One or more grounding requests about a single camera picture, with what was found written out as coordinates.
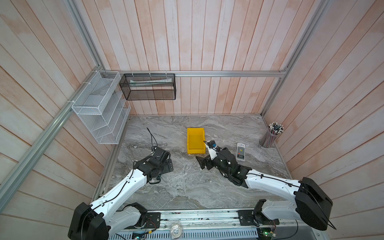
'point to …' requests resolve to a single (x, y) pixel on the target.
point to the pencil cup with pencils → (274, 129)
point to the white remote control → (240, 154)
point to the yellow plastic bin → (196, 137)
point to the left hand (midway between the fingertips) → (164, 169)
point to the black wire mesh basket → (148, 86)
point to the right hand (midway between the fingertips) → (203, 152)
